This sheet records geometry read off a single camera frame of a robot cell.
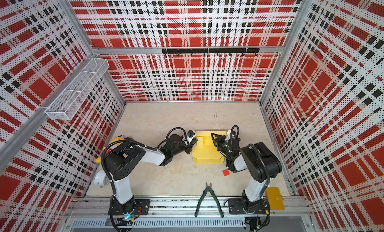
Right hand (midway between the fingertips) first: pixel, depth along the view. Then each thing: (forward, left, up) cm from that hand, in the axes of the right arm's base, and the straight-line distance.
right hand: (210, 133), depth 90 cm
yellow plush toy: (-13, +68, -8) cm, 70 cm away
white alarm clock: (-26, +58, -2) cm, 64 cm away
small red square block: (-20, -8, -11) cm, 24 cm away
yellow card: (-34, -32, -9) cm, 48 cm away
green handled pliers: (-29, +3, -10) cm, 31 cm away
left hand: (-1, +8, -5) cm, 9 cm away
